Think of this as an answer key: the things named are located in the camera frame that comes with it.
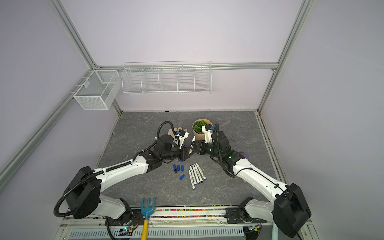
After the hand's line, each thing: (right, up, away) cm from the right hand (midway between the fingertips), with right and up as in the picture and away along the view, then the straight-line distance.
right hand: (192, 144), depth 77 cm
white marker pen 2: (+2, -20, +10) cm, 23 cm away
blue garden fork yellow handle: (-23, -34, -2) cm, 41 cm away
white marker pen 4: (+5, -18, +12) cm, 22 cm away
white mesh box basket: (-63, +34, +23) cm, 75 cm away
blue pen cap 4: (-6, -21, +10) cm, 24 cm away
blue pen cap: (-5, -7, -7) cm, 11 cm away
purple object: (+21, -2, -19) cm, 29 cm away
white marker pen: (0, -20, +10) cm, 22 cm away
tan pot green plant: (+3, +8, +20) cm, 21 cm away
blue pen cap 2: (-9, -16, +15) cm, 24 cm away
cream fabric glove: (-10, +6, -7) cm, 13 cm away
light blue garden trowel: (+39, -40, -8) cm, 57 cm away
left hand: (+2, -4, +1) cm, 5 cm away
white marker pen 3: (+3, -19, +11) cm, 22 cm away
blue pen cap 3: (-6, -17, +15) cm, 23 cm away
